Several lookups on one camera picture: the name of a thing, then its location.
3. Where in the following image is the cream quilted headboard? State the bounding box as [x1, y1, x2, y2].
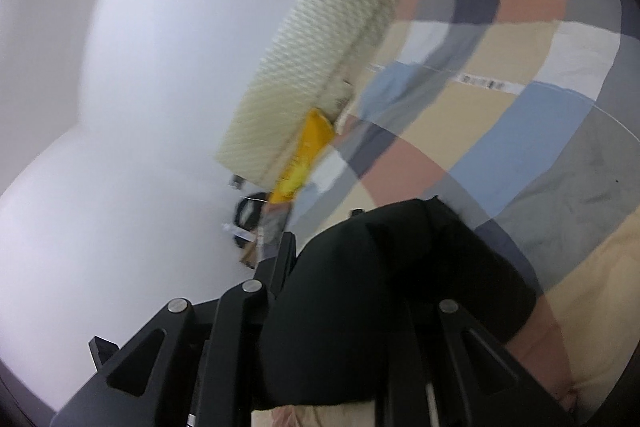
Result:
[216, 0, 446, 185]

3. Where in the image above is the black padded jacket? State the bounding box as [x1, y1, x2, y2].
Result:
[252, 196, 538, 410]

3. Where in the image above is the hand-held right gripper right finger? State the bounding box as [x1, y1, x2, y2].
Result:
[382, 298, 578, 427]

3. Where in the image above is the black bag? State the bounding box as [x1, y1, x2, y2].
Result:
[234, 192, 271, 248]

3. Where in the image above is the yellow pillow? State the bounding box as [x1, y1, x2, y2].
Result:
[270, 108, 336, 205]

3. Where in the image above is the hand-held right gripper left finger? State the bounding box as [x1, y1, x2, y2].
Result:
[50, 231, 297, 427]

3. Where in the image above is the checked bed quilt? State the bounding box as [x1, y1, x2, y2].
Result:
[250, 0, 640, 427]

